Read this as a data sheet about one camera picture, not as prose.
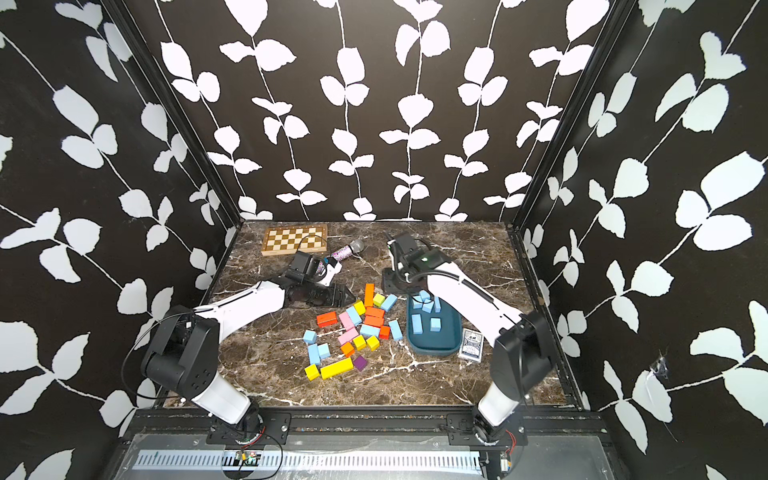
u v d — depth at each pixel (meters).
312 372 0.82
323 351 0.85
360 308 0.95
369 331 0.90
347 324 0.93
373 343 0.87
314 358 0.85
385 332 0.90
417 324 0.92
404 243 0.65
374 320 0.93
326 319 0.92
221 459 0.71
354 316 0.93
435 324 0.90
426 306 0.95
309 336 0.88
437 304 0.95
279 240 1.11
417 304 0.95
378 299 0.96
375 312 0.95
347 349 0.86
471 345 0.88
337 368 0.84
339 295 0.80
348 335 0.90
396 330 0.90
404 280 0.59
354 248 1.08
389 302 0.97
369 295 0.98
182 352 0.45
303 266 0.73
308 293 0.75
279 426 0.73
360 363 0.84
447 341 0.89
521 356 0.41
